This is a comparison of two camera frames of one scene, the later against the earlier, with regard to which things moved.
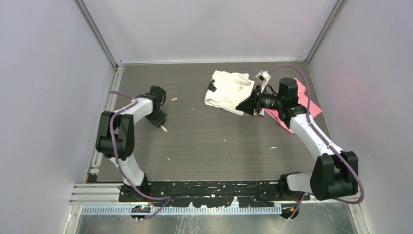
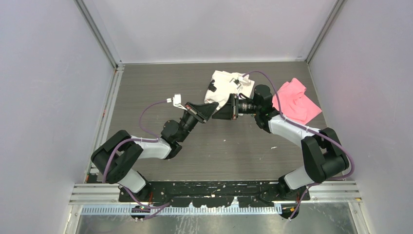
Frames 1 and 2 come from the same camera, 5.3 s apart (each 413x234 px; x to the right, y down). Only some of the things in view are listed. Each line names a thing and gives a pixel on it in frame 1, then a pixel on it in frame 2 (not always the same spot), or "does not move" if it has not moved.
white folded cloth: x=232 y=88 does not move
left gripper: x=160 y=121 → x=195 y=110
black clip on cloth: x=212 y=87 does not move
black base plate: x=211 y=194 does not move
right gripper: x=253 y=102 → x=228 y=111
